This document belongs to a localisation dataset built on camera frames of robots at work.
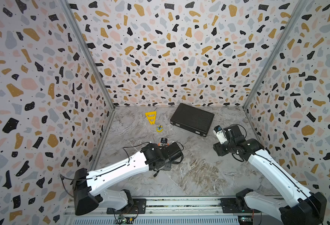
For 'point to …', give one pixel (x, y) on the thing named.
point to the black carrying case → (192, 118)
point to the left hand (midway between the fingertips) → (166, 163)
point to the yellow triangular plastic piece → (151, 116)
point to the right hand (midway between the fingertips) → (218, 145)
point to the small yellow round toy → (160, 129)
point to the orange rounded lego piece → (163, 144)
